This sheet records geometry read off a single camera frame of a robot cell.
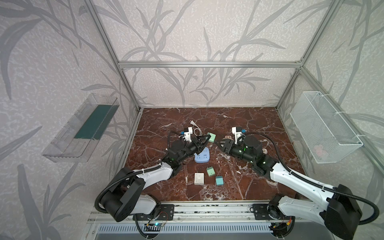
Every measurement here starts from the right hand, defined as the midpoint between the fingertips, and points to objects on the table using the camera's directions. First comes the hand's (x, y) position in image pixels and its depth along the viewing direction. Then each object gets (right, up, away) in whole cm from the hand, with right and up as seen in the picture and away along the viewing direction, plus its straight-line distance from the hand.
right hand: (216, 138), depth 74 cm
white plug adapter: (-9, -23, +8) cm, 26 cm away
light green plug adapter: (-2, -21, +13) cm, 24 cm away
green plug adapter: (-2, 0, +1) cm, 2 cm away
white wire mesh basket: (+46, +3, -11) cm, 48 cm away
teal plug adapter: (+3, -24, +8) cm, 26 cm away
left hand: (-2, +2, 0) cm, 3 cm away
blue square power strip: (-6, -13, +17) cm, 22 cm away
